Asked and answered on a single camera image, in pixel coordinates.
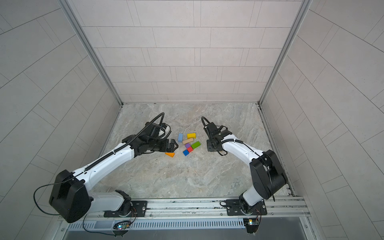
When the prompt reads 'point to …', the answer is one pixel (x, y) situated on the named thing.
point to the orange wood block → (170, 154)
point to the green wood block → (195, 145)
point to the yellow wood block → (191, 135)
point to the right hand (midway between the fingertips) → (212, 147)
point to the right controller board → (252, 225)
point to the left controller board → (123, 226)
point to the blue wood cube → (186, 152)
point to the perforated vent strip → (160, 224)
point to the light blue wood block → (180, 137)
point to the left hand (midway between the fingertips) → (176, 144)
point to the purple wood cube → (187, 145)
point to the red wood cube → (190, 149)
